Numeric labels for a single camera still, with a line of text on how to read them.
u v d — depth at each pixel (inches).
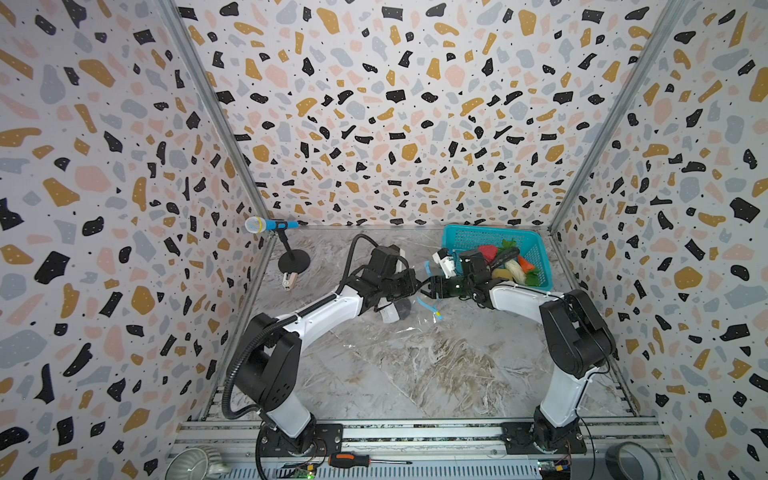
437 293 33.4
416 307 34.5
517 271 40.9
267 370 17.4
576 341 19.7
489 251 43.3
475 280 30.0
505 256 41.7
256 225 34.5
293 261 42.9
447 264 34.5
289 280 40.6
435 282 32.9
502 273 40.9
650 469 26.9
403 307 36.4
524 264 41.4
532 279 39.2
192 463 27.5
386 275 27.5
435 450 28.8
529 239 42.8
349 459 27.5
